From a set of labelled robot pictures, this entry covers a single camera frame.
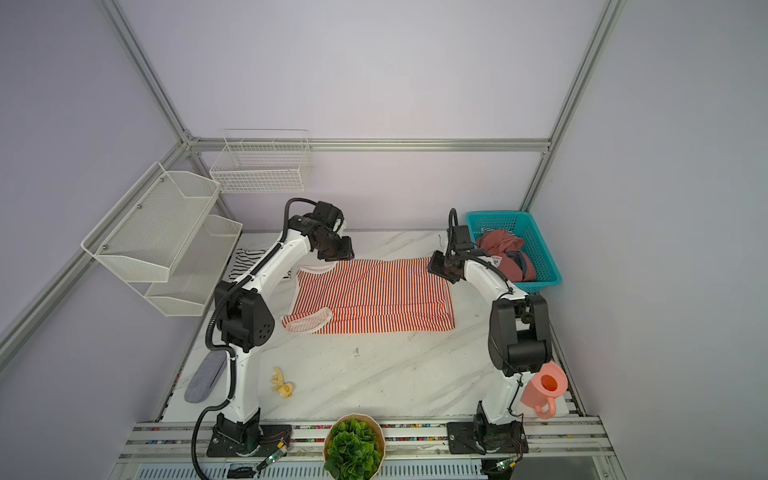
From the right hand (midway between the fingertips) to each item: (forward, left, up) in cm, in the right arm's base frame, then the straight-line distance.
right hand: (431, 265), depth 95 cm
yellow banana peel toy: (-36, +42, -9) cm, 56 cm away
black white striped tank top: (+9, +68, -7) cm, 69 cm away
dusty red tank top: (+11, -28, -5) cm, 30 cm away
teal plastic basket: (+24, -37, -5) cm, 45 cm away
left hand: (0, +27, +4) cm, 27 cm away
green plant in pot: (-51, +20, -1) cm, 54 cm away
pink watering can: (-38, -24, -2) cm, 45 cm away
